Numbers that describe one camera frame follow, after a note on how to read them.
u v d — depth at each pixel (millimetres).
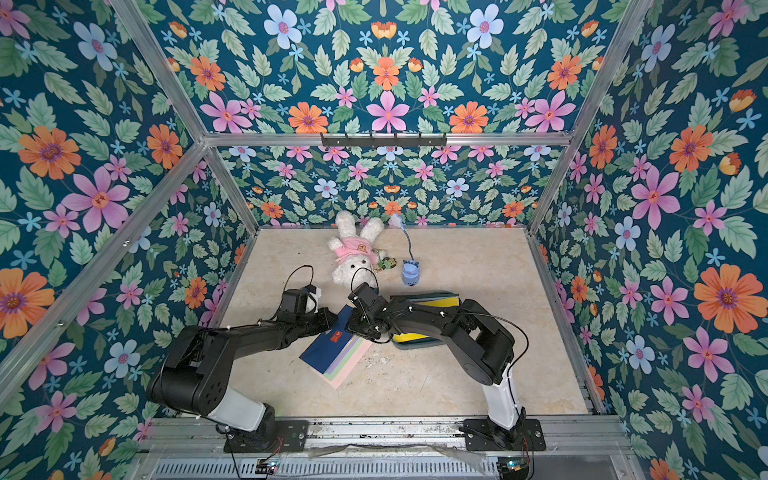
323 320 857
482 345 498
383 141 932
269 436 667
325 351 888
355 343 886
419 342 874
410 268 975
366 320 704
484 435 717
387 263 1069
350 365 858
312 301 796
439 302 910
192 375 455
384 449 723
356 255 985
